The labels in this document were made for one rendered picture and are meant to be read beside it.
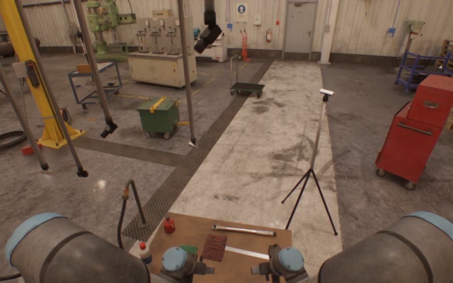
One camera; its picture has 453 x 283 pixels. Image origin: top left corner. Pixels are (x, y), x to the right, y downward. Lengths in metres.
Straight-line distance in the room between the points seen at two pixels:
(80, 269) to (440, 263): 0.58
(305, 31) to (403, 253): 9.98
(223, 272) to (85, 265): 1.26
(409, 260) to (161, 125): 3.66
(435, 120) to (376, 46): 7.84
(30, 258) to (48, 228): 0.05
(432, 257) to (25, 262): 0.68
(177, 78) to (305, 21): 5.88
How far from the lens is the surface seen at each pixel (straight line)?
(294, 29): 10.29
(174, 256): 1.01
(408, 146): 3.23
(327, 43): 10.04
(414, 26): 9.91
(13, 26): 4.44
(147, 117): 3.91
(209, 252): 1.71
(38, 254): 0.52
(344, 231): 2.65
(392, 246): 0.48
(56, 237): 0.51
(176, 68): 6.27
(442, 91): 3.01
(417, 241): 0.51
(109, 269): 0.47
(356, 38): 10.50
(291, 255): 1.01
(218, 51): 9.59
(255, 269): 1.22
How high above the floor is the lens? 1.90
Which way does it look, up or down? 30 degrees down
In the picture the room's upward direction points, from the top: 1 degrees counter-clockwise
